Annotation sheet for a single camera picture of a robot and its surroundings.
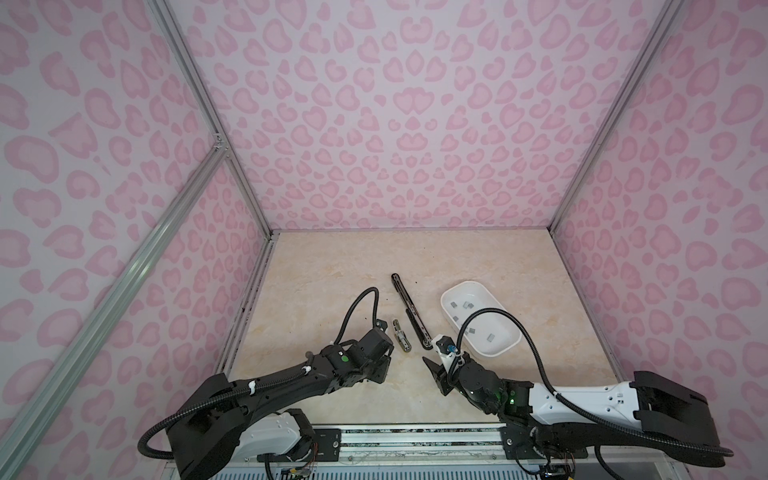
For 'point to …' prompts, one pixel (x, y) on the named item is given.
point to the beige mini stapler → (401, 337)
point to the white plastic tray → (488, 333)
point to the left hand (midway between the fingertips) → (383, 358)
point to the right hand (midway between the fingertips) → (429, 354)
